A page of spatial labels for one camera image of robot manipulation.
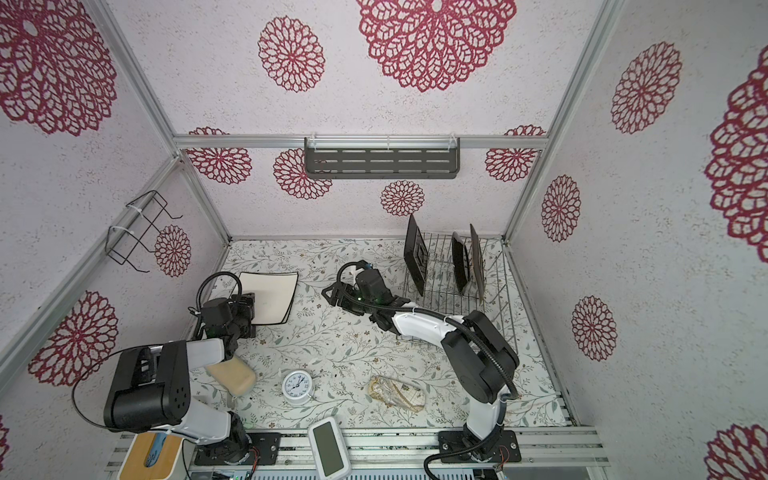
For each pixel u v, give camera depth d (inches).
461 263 36.3
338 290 30.2
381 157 38.0
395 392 31.3
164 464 26.5
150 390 18.1
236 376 31.7
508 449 28.7
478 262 37.3
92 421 16.6
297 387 31.5
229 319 29.9
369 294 27.2
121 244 28.4
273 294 39.7
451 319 20.5
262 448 29.2
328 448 27.8
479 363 18.7
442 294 40.3
